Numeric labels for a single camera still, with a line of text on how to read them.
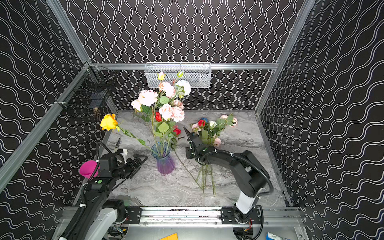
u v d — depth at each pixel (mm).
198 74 1028
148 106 603
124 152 754
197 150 715
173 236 691
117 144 1007
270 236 685
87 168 774
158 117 595
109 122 604
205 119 1085
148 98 583
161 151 750
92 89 974
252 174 467
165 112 581
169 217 761
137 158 717
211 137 1004
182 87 649
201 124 1011
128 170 699
